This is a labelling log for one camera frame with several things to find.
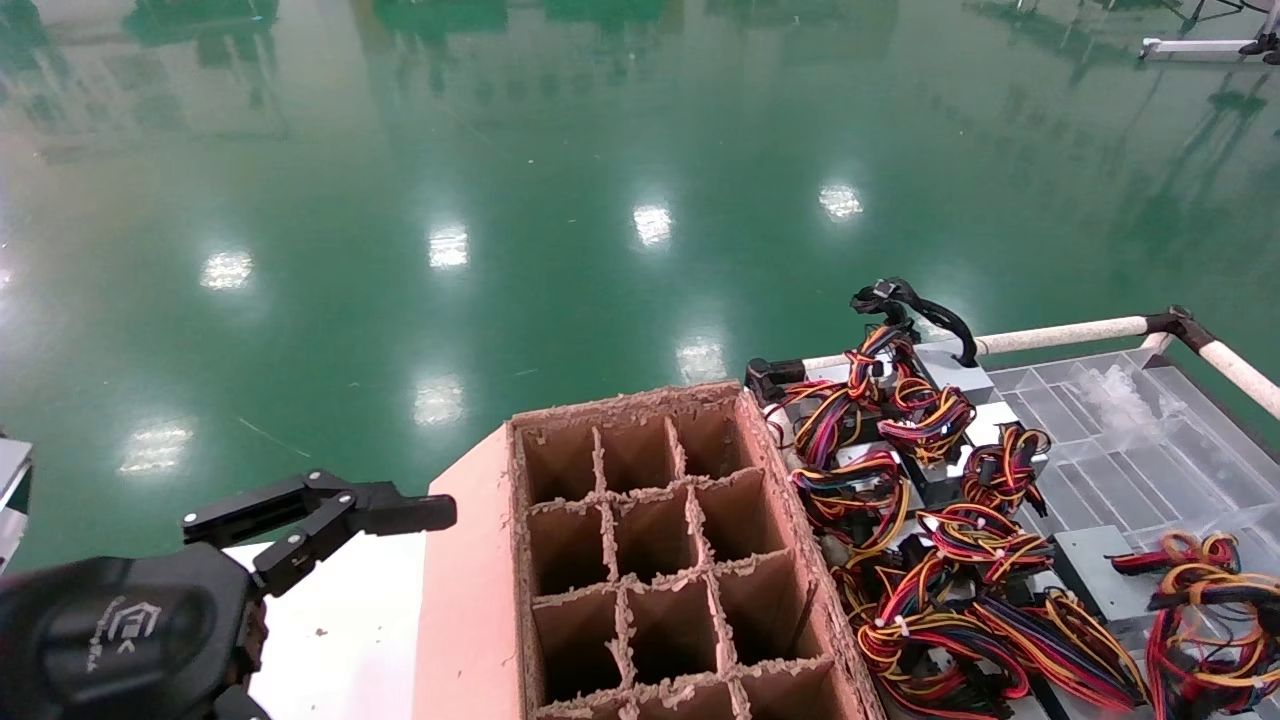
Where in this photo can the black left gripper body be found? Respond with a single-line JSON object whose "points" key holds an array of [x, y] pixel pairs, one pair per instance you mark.
{"points": [[120, 640]]}

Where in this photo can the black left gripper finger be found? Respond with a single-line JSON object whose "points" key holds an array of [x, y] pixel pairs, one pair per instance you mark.
{"points": [[260, 505], [400, 510]]}

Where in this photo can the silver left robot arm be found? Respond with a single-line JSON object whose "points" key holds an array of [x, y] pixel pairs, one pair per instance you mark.
{"points": [[12, 500]]}

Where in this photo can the brown cardboard divider box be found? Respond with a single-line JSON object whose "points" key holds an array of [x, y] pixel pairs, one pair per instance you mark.
{"points": [[470, 600]]}

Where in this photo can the black plug connector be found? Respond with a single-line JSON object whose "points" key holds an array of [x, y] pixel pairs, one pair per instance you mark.
{"points": [[770, 378]]}

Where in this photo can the clear plastic divider tray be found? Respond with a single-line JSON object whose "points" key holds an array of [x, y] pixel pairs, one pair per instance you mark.
{"points": [[1060, 420]]}

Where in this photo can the grey metal power supply box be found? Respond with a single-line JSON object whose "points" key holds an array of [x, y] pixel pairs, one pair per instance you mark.
{"points": [[1100, 570]]}

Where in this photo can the crumpled clear plastic bag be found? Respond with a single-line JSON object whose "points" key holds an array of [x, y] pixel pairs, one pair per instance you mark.
{"points": [[1120, 400]]}

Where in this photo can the black pipe joint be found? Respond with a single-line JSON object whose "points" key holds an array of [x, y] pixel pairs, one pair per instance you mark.
{"points": [[1180, 324]]}

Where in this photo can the long white frame pipe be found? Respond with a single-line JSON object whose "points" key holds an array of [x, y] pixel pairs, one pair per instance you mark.
{"points": [[1060, 334]]}

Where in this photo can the short white frame pipe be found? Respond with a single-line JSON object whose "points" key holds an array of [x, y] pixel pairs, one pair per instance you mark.
{"points": [[1245, 375]]}

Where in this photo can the white metal floor frame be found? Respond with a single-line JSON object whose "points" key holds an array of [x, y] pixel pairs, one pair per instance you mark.
{"points": [[1190, 46]]}

